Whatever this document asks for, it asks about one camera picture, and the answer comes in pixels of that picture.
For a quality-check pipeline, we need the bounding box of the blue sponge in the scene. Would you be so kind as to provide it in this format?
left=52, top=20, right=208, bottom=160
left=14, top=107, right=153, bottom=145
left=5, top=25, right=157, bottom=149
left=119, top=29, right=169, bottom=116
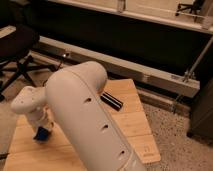
left=37, top=127, right=50, bottom=141

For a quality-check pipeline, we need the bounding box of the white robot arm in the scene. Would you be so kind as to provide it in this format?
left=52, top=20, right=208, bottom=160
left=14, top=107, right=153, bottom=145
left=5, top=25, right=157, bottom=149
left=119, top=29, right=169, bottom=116
left=11, top=61, right=146, bottom=171

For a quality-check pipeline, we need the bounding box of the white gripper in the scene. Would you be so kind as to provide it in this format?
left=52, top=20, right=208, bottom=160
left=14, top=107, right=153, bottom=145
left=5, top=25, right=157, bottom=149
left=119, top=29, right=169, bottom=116
left=26, top=107, right=54, bottom=140

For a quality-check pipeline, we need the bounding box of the wooden table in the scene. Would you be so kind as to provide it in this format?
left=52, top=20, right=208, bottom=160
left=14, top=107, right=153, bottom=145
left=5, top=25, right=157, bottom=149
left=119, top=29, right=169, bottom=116
left=3, top=79, right=161, bottom=171

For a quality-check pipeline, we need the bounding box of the black power cable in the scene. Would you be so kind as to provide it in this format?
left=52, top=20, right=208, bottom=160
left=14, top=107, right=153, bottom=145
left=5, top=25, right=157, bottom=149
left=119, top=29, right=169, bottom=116
left=42, top=52, right=73, bottom=88

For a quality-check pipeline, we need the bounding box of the metal tripod leg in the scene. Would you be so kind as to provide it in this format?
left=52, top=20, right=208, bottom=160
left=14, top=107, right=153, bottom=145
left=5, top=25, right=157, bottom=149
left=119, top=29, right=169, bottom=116
left=171, top=36, right=213, bottom=113

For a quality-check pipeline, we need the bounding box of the black office chair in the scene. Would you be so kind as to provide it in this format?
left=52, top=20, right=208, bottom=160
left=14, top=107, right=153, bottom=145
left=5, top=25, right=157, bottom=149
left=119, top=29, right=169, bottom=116
left=0, top=25, right=56, bottom=102

